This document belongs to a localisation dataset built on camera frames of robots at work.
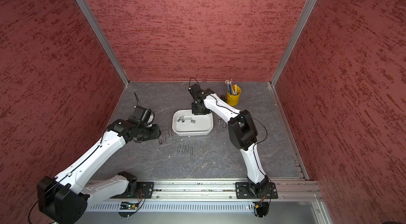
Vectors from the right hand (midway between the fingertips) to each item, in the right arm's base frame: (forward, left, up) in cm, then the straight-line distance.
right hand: (199, 114), depth 94 cm
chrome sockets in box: (0, +11, -5) cm, 12 cm away
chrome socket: (-1, -13, -6) cm, 15 cm away
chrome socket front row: (-19, +12, -7) cm, 23 cm away
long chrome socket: (-10, +17, -6) cm, 21 cm away
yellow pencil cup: (+10, -22, 0) cm, 24 cm away
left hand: (-17, +21, +6) cm, 28 cm away
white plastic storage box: (-2, +9, -7) cm, 12 cm away
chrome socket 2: (-4, -16, -7) cm, 18 cm away
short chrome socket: (-14, +23, -6) cm, 28 cm away
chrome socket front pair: (-19, +7, -7) cm, 21 cm away
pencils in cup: (+17, -22, +3) cm, 28 cm away
